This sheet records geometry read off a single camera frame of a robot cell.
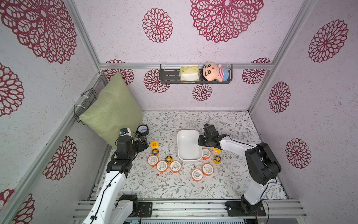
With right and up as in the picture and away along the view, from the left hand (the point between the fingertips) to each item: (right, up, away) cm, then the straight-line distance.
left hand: (140, 140), depth 80 cm
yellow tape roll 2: (+48, -9, +15) cm, 51 cm away
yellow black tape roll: (+6, -10, +15) cm, 19 cm away
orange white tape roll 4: (+41, -19, +7) cm, 46 cm away
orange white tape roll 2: (+12, -17, +8) cm, 22 cm away
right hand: (+35, -1, +15) cm, 39 cm away
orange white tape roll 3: (+20, -17, +8) cm, 28 cm away
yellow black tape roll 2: (+16, -14, +12) cm, 24 cm away
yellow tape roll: (+5, -5, +18) cm, 19 cm away
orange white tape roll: (+5, -14, +10) cm, 18 cm away
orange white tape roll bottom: (+33, -22, +5) cm, 40 cm away
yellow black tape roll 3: (+48, -14, +12) cm, 51 cm away
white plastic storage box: (+29, -7, +17) cm, 34 cm away
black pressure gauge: (-5, +5, +25) cm, 26 cm away
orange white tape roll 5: (+41, -10, +13) cm, 45 cm away
